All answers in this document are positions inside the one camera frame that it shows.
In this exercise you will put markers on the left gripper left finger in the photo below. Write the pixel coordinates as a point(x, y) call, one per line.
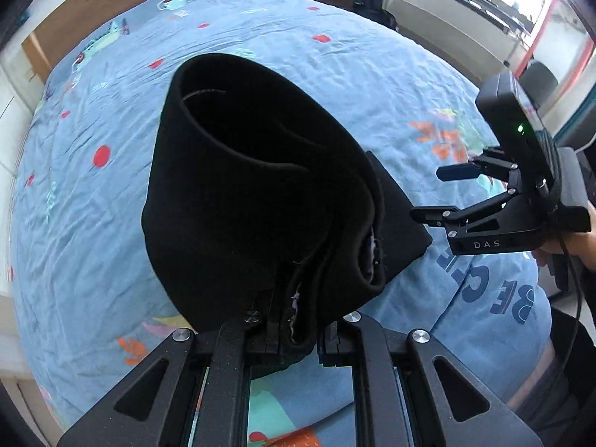
point(263, 339)

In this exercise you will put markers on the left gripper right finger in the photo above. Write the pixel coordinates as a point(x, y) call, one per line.
point(334, 345)

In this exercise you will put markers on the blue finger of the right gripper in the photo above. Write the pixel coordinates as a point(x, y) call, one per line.
point(451, 217)
point(493, 163)

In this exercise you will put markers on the black pants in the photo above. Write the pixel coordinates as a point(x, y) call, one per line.
point(260, 201)

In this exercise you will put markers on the person's right hand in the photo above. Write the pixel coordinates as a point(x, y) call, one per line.
point(580, 245)

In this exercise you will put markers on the blue patterned bed sheet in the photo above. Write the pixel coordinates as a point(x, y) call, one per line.
point(88, 305)

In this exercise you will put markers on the dark bag on floor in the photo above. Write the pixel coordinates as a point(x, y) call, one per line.
point(373, 10)

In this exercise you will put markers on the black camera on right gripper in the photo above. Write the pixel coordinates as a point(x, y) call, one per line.
point(515, 123)

